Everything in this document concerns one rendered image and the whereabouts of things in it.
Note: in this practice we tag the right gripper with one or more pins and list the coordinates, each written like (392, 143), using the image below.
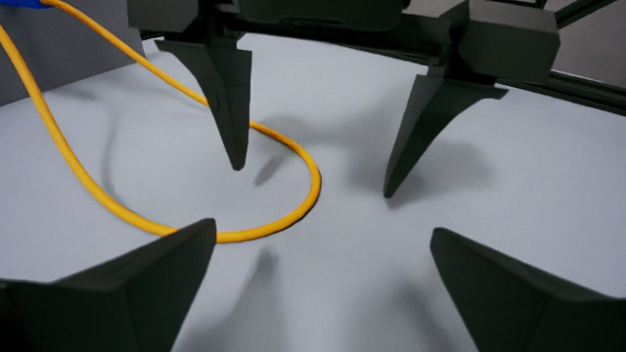
(495, 40)

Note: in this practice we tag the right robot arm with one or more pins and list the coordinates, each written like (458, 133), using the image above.
(371, 15)

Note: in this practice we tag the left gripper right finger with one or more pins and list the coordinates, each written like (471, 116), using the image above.
(511, 306)

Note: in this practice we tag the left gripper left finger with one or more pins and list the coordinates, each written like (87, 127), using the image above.
(135, 302)

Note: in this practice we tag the yellow patch cord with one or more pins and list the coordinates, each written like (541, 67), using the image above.
(87, 181)

